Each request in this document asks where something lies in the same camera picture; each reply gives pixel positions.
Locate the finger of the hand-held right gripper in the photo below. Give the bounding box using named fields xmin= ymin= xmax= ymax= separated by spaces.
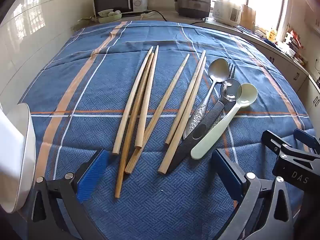
xmin=261 ymin=130 xmax=298 ymax=155
xmin=294 ymin=128 xmax=320 ymax=155

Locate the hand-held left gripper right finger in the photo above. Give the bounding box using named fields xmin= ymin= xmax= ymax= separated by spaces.
xmin=211 ymin=148 xmax=294 ymax=240

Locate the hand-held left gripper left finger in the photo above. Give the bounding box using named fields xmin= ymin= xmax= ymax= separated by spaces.
xmin=27 ymin=149 xmax=110 ymax=240

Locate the pale green plastic spoon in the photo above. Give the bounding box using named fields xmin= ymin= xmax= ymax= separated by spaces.
xmin=190 ymin=83 xmax=258 ymax=160

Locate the dark wooden chopstick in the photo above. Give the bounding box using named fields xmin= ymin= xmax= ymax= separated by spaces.
xmin=124 ymin=54 xmax=190 ymax=174
xmin=114 ymin=52 xmax=155 ymax=199

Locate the black-handled metal spoon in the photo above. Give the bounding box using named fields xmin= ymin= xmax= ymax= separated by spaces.
xmin=166 ymin=78 xmax=242 ymax=174

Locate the light wooden chopstick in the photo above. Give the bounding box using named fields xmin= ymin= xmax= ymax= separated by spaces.
xmin=112 ymin=46 xmax=154 ymax=155
xmin=157 ymin=56 xmax=207 ymax=175
xmin=134 ymin=45 xmax=159 ymax=149
xmin=165 ymin=50 xmax=206 ymax=145

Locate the white utensil holder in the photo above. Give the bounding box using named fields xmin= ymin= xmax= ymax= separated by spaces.
xmin=0 ymin=102 xmax=37 ymax=213

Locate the metal fork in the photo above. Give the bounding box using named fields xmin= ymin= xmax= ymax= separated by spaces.
xmin=209 ymin=64 xmax=237 ymax=132

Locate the metal spoon with ornate handle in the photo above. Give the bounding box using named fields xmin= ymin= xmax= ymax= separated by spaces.
xmin=183 ymin=58 xmax=230 ymax=140

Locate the blue plaid tablecloth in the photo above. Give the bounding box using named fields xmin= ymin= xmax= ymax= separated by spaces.
xmin=19 ymin=20 xmax=316 ymax=240

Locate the wooden cutting board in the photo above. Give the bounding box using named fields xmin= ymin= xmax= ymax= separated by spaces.
xmin=240 ymin=4 xmax=257 ymax=32

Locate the white rice cooker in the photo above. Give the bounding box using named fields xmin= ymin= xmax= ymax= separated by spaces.
xmin=212 ymin=0 xmax=242 ymax=27

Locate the dark rice cooker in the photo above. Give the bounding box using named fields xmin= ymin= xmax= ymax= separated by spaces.
xmin=174 ymin=0 xmax=212 ymax=19

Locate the green dish with eggs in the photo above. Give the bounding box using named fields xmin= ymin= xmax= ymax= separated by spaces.
xmin=97 ymin=9 xmax=123 ymax=24

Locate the white microwave oven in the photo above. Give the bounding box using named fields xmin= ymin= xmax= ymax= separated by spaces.
xmin=93 ymin=0 xmax=148 ymax=15

